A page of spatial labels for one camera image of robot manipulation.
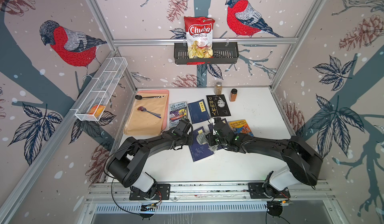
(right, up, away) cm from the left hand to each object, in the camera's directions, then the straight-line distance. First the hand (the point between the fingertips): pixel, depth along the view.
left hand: (194, 136), depth 91 cm
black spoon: (-44, +25, +23) cm, 55 cm away
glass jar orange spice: (+28, +26, +17) cm, 42 cm away
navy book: (+3, -8, -4) cm, 9 cm away
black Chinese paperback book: (+17, +19, +17) cm, 31 cm away
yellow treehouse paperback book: (+30, +5, +5) cm, 31 cm away
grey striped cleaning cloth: (+5, 0, -5) cm, 7 cm away
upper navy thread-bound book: (+3, +15, +14) cm, 21 cm away
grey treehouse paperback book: (-12, +15, +13) cm, 23 cm away
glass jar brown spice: (+18, +32, +21) cm, 43 cm away
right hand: (+7, +1, -4) cm, 8 cm away
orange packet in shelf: (-43, +18, -26) cm, 53 cm away
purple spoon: (-38, +16, +16) cm, 44 cm away
